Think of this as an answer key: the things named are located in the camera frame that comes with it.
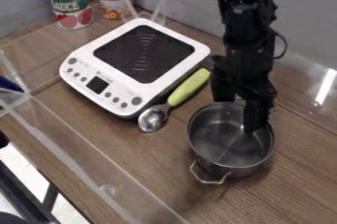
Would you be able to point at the white and black stove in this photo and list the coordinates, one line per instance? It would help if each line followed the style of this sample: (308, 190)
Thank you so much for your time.
(133, 65)

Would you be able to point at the clear acrylic barrier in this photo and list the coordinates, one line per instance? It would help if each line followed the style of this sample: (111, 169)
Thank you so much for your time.
(109, 195)

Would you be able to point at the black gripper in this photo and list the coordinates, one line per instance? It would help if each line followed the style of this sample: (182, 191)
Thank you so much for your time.
(240, 74)

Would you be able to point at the black table frame leg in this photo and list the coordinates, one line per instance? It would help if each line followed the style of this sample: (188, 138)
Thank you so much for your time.
(33, 211)

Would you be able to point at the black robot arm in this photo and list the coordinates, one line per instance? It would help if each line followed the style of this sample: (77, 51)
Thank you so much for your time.
(247, 19)

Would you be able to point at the silver steel pot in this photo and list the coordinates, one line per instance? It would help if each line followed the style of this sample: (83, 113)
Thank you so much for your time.
(227, 151)

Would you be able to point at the spoon with green handle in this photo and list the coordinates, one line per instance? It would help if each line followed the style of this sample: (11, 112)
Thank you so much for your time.
(154, 118)

